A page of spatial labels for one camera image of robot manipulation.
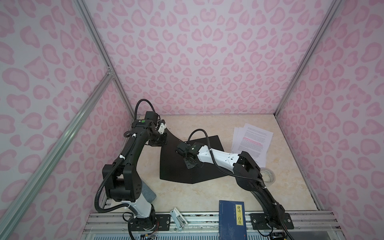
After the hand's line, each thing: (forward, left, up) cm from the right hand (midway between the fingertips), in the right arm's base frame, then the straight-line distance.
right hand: (193, 161), depth 91 cm
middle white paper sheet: (+20, -31, -4) cm, 37 cm away
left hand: (+5, +15, +14) cm, 21 cm away
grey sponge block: (-20, +23, 0) cm, 30 cm away
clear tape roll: (-7, -44, -3) cm, 45 cm away
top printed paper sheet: (+18, -42, -4) cm, 46 cm away
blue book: (-30, -20, -2) cm, 36 cm away
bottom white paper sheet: (+20, -29, -5) cm, 35 cm away
